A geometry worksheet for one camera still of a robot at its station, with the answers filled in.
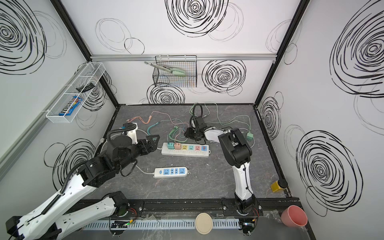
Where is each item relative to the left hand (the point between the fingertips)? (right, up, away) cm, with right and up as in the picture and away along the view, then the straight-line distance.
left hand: (155, 139), depth 67 cm
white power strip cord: (-4, -8, -11) cm, 15 cm away
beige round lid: (+22, -37, -2) cm, 43 cm away
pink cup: (+60, -33, -4) cm, 68 cm away
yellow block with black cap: (+60, -24, +7) cm, 65 cm away
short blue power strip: (+2, -21, +16) cm, 26 cm away
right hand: (+12, -1, +34) cm, 36 cm away
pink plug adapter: (+8, -7, +22) cm, 25 cm away
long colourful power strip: (+14, -10, +25) cm, 30 cm away
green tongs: (+5, +38, +25) cm, 46 cm away
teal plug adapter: (+3, -7, +22) cm, 24 cm away
